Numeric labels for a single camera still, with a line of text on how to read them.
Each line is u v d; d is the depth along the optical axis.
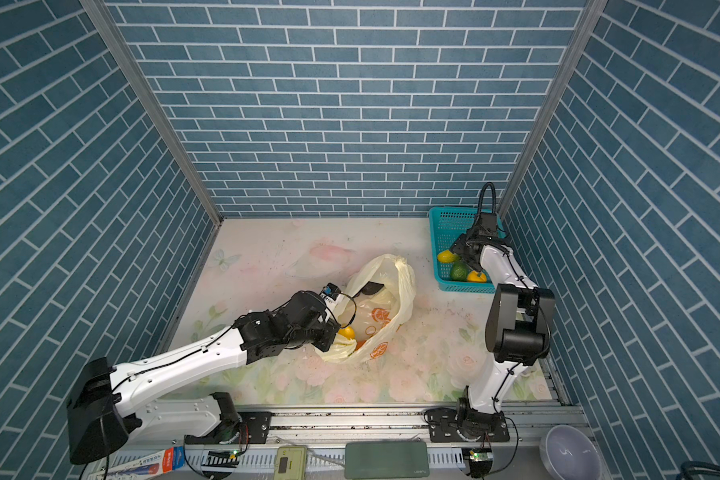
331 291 0.68
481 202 0.77
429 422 0.75
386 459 0.70
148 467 0.68
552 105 0.88
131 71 0.79
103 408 0.38
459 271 0.99
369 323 0.91
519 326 0.50
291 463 0.68
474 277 0.98
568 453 0.71
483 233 0.75
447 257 1.04
